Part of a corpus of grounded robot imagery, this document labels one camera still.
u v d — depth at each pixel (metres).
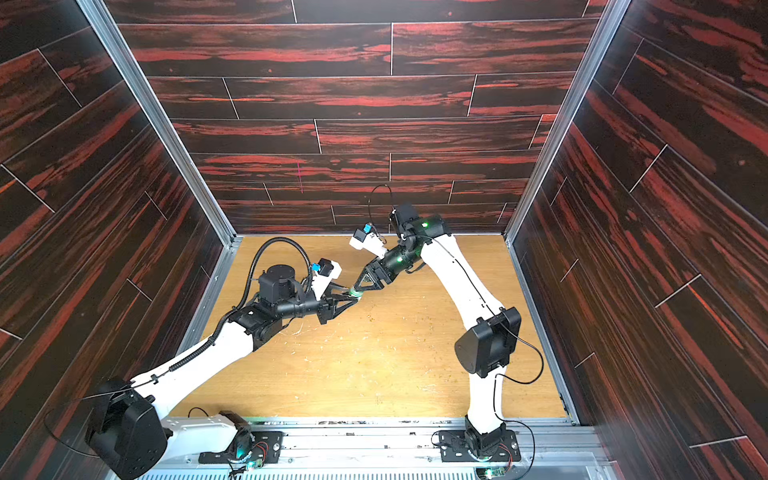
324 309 0.65
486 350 0.49
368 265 0.66
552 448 0.74
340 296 0.69
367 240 0.67
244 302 0.64
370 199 1.07
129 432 0.39
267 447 0.72
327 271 0.64
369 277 0.66
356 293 0.71
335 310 0.68
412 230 0.57
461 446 0.74
